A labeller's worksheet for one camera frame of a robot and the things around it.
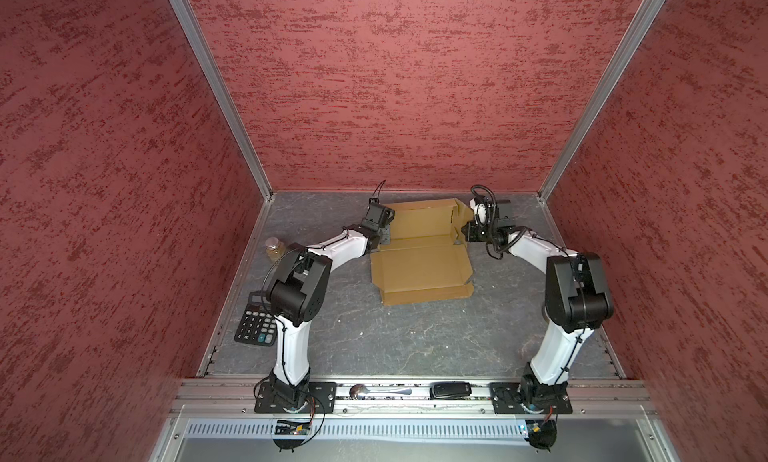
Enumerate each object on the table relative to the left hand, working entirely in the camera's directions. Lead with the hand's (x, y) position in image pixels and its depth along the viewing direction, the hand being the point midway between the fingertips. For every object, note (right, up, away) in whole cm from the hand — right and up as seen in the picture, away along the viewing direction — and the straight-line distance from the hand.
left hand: (379, 234), depth 100 cm
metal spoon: (-4, -40, -25) cm, 47 cm away
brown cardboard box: (+16, -8, -1) cm, 18 cm away
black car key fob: (+19, -38, -27) cm, 51 cm away
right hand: (+28, +1, -1) cm, 28 cm away
